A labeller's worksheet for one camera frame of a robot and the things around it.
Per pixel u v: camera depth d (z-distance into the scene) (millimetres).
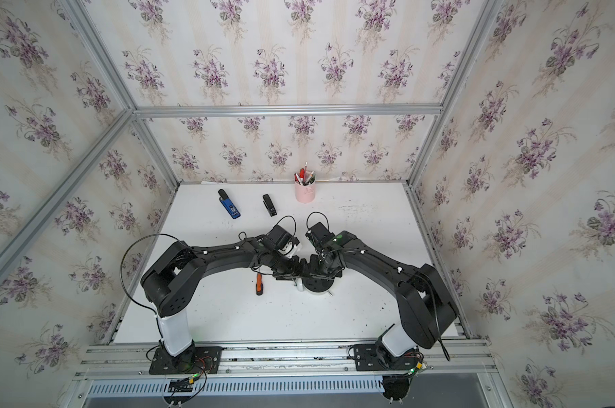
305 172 1082
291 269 782
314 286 835
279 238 748
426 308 429
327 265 700
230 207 1071
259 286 860
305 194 1086
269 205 1075
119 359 749
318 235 687
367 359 730
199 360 720
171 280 483
